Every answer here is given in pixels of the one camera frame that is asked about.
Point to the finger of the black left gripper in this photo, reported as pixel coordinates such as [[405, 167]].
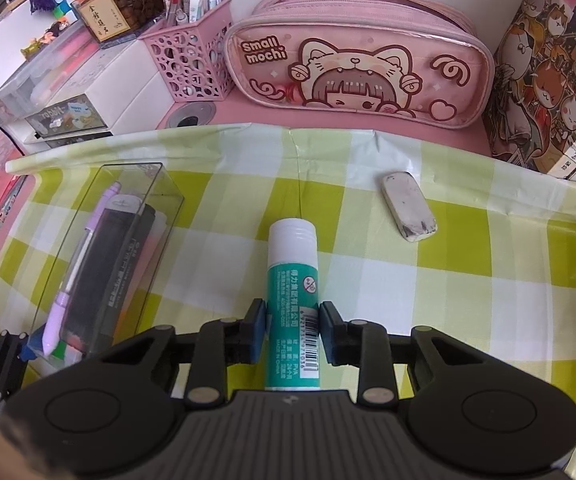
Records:
[[12, 364]]

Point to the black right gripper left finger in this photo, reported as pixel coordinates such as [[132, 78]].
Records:
[[220, 344]]

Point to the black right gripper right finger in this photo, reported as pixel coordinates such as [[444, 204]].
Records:
[[366, 346]]

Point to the purple mechanical pencil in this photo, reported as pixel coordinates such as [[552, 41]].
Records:
[[52, 327]]

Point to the green white glue stick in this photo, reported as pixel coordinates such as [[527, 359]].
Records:
[[292, 306]]

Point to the clear plastic organizer tray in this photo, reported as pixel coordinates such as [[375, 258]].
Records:
[[149, 181]]

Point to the black pencil lead case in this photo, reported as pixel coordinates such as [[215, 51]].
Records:
[[98, 296]]

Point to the white eraser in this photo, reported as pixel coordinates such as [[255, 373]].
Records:
[[411, 212]]

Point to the green checkered table cloth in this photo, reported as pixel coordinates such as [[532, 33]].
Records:
[[499, 273]]

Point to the white drawer organizer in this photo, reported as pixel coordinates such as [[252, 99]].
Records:
[[117, 91]]

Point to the pink perforated pen holder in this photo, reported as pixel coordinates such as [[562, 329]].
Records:
[[191, 57]]

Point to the pink cat pencil case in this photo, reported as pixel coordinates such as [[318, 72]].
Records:
[[417, 60]]

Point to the cartoon comic book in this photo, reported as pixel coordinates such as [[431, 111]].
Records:
[[530, 118]]

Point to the white cardboard box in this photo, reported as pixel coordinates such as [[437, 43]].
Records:
[[17, 30]]

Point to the clear plastic storage box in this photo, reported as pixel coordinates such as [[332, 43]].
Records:
[[33, 85]]

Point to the small cartoon figurine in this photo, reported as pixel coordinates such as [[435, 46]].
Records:
[[50, 35]]

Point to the glass plant pot with label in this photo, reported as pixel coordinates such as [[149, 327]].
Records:
[[112, 19]]

